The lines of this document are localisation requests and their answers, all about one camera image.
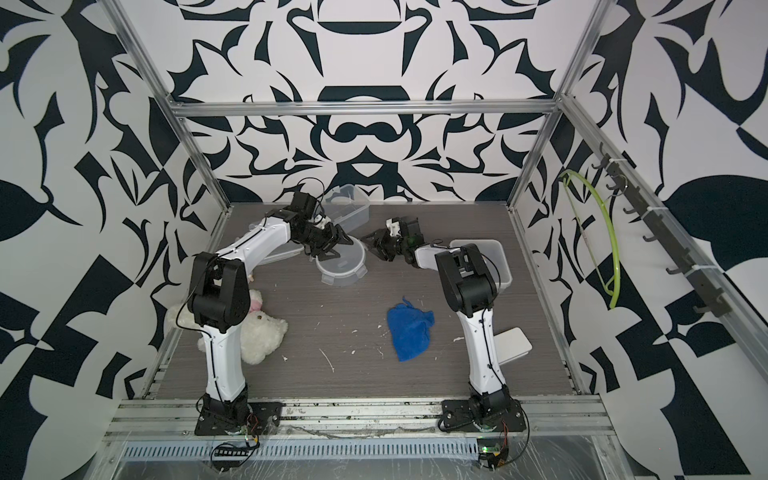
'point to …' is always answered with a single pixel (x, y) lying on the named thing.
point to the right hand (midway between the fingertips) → (363, 238)
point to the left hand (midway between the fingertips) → (347, 243)
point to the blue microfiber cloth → (410, 329)
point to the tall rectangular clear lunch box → (347, 206)
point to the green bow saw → (618, 271)
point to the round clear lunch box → (343, 270)
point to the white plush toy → (261, 333)
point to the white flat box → (511, 344)
